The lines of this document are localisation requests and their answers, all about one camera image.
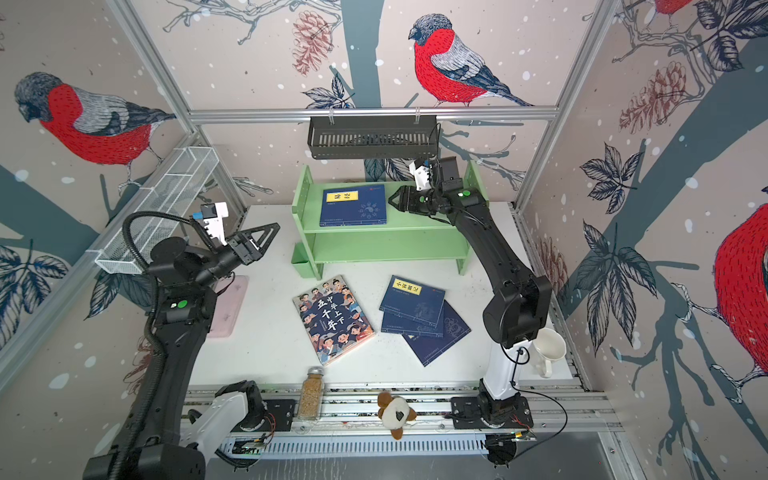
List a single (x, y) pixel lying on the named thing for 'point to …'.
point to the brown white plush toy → (394, 412)
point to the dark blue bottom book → (427, 348)
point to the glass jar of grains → (311, 395)
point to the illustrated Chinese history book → (333, 318)
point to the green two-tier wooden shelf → (406, 237)
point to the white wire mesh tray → (173, 188)
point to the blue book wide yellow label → (413, 300)
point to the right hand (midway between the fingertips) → (393, 203)
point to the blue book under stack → (392, 323)
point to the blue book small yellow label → (358, 205)
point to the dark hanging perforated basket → (366, 137)
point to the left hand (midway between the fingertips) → (270, 229)
